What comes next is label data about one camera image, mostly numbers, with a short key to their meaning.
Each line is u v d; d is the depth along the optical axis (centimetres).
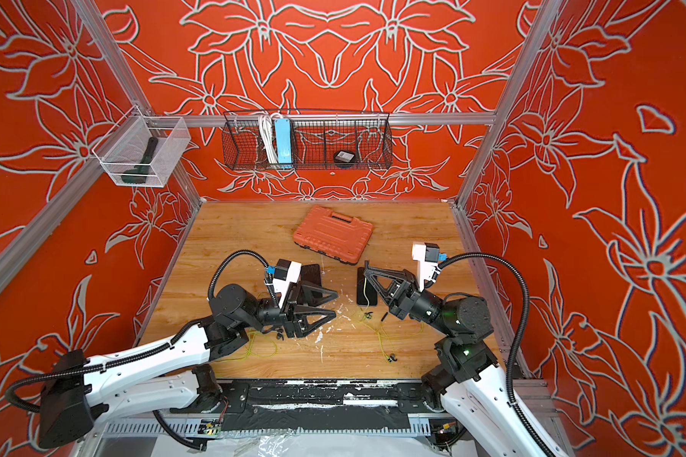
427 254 50
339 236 103
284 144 90
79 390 41
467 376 47
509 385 45
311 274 36
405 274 57
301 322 52
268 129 88
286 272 51
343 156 96
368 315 87
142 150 90
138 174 79
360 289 91
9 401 42
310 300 59
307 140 99
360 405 73
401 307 49
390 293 52
